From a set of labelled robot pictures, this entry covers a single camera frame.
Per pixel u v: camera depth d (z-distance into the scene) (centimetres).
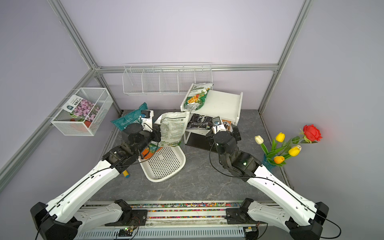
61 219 38
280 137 69
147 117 58
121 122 87
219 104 77
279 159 60
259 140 69
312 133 62
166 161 93
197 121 89
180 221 74
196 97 71
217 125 54
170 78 100
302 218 38
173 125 74
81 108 74
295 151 64
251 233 73
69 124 74
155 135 63
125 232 71
